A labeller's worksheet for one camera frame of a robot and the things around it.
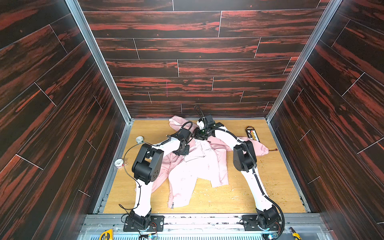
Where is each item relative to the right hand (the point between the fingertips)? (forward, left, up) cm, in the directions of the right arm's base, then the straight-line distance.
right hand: (194, 135), depth 106 cm
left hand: (-12, +7, -3) cm, 14 cm away
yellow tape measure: (-61, +39, 0) cm, 73 cm away
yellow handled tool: (-57, -50, -3) cm, 76 cm away
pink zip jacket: (-20, -10, -1) cm, 22 cm away
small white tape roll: (-5, +39, 0) cm, 40 cm away
